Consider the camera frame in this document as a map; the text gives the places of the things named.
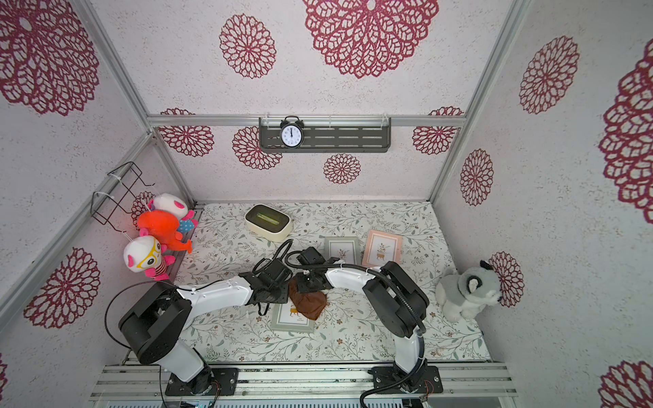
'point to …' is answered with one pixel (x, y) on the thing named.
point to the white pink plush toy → (177, 206)
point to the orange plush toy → (164, 225)
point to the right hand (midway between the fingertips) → (298, 283)
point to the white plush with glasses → (145, 253)
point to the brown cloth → (310, 303)
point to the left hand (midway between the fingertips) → (282, 297)
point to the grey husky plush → (462, 293)
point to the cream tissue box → (268, 223)
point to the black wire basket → (122, 194)
